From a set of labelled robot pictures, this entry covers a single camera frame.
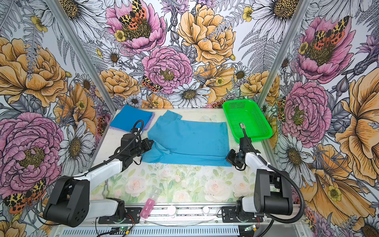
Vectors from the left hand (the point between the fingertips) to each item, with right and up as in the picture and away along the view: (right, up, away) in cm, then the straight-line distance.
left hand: (154, 144), depth 90 cm
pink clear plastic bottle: (0, -30, -15) cm, 34 cm away
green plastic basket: (+68, +22, +33) cm, 79 cm away
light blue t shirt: (+14, 0, +13) cm, 19 cm away
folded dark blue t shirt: (-27, +16, +22) cm, 38 cm away
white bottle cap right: (+30, -28, -18) cm, 45 cm away
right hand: (+44, -11, 0) cm, 45 cm away
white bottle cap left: (+14, -28, -19) cm, 37 cm away
